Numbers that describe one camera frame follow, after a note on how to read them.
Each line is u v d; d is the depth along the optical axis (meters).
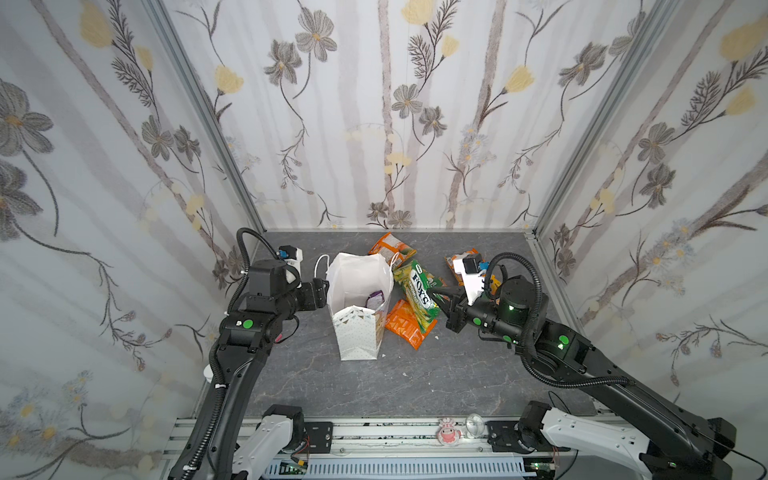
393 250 1.11
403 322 0.91
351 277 0.86
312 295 0.63
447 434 0.72
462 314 0.54
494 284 0.53
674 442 0.40
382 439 0.75
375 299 0.90
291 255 0.62
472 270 0.52
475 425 0.76
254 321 0.47
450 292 0.56
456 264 0.54
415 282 0.65
